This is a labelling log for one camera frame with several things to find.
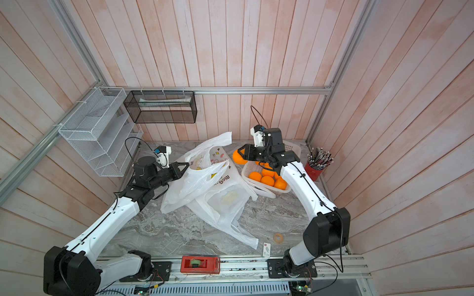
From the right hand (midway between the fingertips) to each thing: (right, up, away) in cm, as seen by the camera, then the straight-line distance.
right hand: (241, 150), depth 80 cm
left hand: (-22, -7, -2) cm, 23 cm away
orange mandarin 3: (+8, -13, +18) cm, 24 cm away
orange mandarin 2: (+15, -15, +15) cm, 26 cm away
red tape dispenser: (-17, -46, -9) cm, 49 cm away
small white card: (+11, -43, -2) cm, 45 cm away
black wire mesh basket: (-45, +26, +25) cm, 58 cm away
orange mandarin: (-2, -4, -2) cm, 5 cm away
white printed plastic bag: (-15, -5, +4) cm, 17 cm away
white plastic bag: (-8, -26, +12) cm, 30 cm away
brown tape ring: (+18, -39, +2) cm, 43 cm away
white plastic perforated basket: (+10, -18, +8) cm, 22 cm away
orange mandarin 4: (+21, -17, +13) cm, 30 cm away
